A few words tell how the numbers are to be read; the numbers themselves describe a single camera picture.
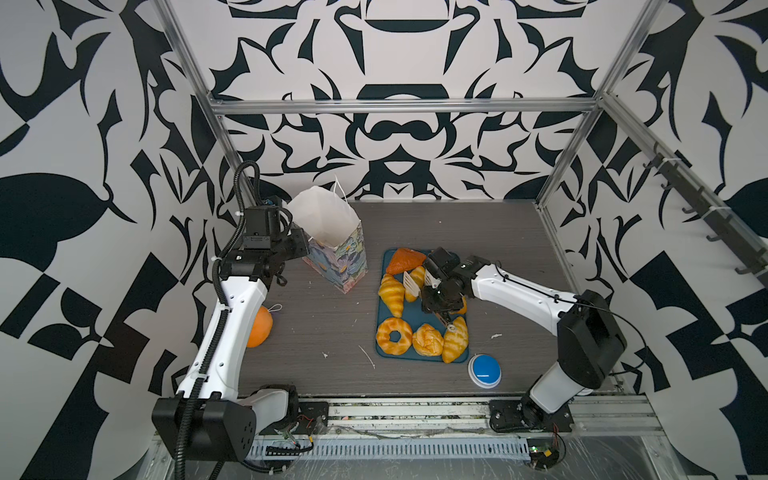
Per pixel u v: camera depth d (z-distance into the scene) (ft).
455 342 2.72
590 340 1.48
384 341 2.78
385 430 2.43
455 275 2.07
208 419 1.22
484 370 2.63
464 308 2.92
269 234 1.86
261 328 2.72
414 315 2.92
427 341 2.71
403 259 3.24
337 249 2.49
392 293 3.00
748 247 1.74
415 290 2.82
